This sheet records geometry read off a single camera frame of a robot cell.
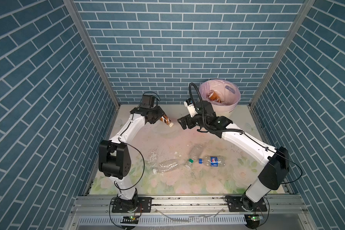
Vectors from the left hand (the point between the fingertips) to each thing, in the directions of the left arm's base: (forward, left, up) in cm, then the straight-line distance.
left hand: (166, 113), depth 90 cm
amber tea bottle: (-4, +1, 0) cm, 4 cm away
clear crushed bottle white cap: (-27, -1, -17) cm, 32 cm away
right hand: (-8, -12, +7) cm, 16 cm away
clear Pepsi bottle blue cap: (-25, -29, -14) cm, 41 cm away
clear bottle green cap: (-17, -20, -20) cm, 33 cm away
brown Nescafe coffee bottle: (+16, -32, +2) cm, 36 cm away
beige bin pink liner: (+19, -41, +1) cm, 45 cm away
